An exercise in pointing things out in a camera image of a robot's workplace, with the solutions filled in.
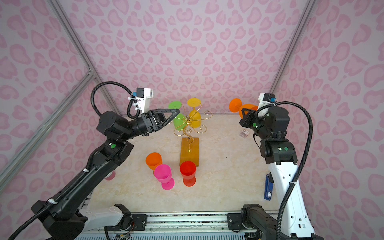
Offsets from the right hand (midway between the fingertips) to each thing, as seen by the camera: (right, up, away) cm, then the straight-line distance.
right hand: (242, 108), depth 63 cm
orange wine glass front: (-42, -25, +17) cm, 52 cm away
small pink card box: (+15, -12, +44) cm, 48 cm away
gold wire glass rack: (-24, -23, +35) cm, 49 cm away
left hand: (-25, -3, -16) cm, 30 cm away
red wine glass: (-24, -30, +16) cm, 41 cm away
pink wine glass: (-37, -33, +18) cm, 53 cm away
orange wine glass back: (+1, +3, +13) cm, 14 cm away
